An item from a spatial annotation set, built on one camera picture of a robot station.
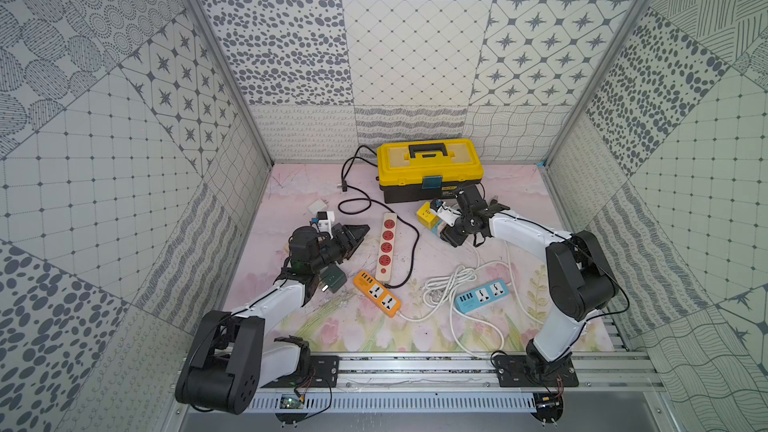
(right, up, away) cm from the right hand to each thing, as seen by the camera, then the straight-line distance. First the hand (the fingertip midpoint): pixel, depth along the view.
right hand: (452, 230), depth 95 cm
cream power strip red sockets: (-22, -9, -3) cm, 24 cm away
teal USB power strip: (+6, -17, -11) cm, 21 cm away
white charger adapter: (-47, +7, +11) cm, 49 cm away
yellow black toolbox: (-7, +20, +3) cm, 21 cm away
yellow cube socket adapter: (-9, +5, 0) cm, 10 cm away
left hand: (-27, +3, -14) cm, 30 cm away
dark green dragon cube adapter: (-36, -12, -9) cm, 40 cm away
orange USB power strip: (-24, -17, -10) cm, 31 cm away
